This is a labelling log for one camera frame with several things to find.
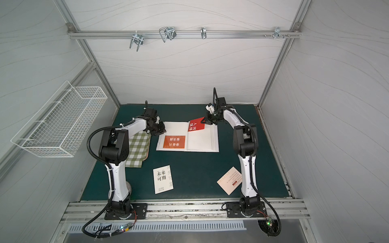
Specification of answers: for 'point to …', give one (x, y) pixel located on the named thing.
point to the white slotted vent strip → (161, 226)
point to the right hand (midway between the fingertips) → (201, 121)
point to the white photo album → (204, 139)
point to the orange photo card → (174, 142)
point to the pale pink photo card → (230, 180)
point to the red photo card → (196, 125)
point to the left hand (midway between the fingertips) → (166, 130)
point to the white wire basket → (57, 128)
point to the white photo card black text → (163, 180)
